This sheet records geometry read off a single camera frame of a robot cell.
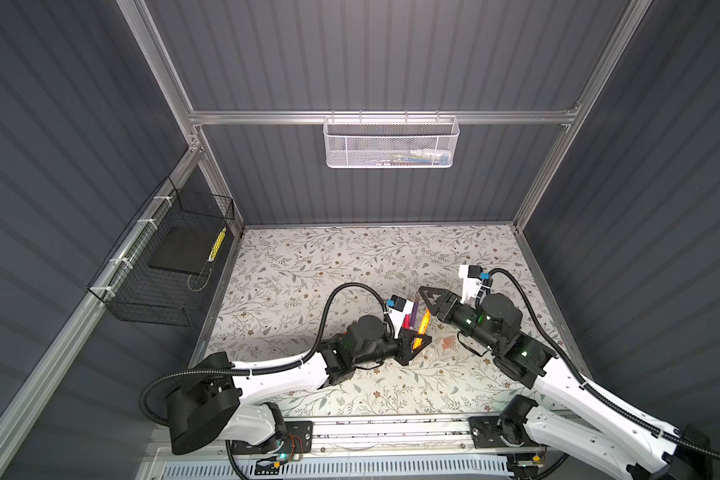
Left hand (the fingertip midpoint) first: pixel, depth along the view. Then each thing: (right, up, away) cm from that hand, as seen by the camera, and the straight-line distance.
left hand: (433, 340), depth 70 cm
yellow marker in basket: (-56, +23, +9) cm, 61 cm away
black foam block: (-62, +22, +5) cm, 66 cm away
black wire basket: (-66, +16, +2) cm, 68 cm away
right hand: (-2, +11, 0) cm, 11 cm away
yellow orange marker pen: (-3, +3, 0) cm, 4 cm away
